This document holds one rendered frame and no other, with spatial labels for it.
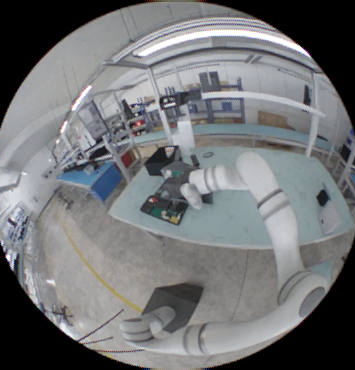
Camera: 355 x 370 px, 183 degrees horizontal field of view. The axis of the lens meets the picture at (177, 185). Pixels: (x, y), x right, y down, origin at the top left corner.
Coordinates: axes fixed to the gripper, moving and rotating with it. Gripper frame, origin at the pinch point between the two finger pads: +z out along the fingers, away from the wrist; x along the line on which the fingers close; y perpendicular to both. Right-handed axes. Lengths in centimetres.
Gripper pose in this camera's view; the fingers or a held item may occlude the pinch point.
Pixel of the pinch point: (156, 195)
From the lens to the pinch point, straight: 45.2
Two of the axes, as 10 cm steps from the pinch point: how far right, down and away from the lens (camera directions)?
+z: -7.4, 1.7, 6.5
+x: -5.5, -7.1, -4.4
